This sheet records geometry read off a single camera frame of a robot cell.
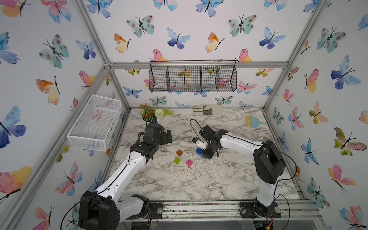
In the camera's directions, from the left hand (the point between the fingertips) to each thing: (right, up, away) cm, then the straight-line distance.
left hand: (164, 132), depth 83 cm
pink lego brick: (+14, -20, +8) cm, 25 cm away
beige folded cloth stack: (+30, +16, +36) cm, 50 cm away
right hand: (+25, -13, +7) cm, 29 cm away
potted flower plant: (-11, +11, +14) cm, 20 cm away
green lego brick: (+7, -19, +8) cm, 21 cm away
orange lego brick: (+8, -14, +11) cm, 19 cm away
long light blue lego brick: (+21, -13, +10) cm, 26 cm away
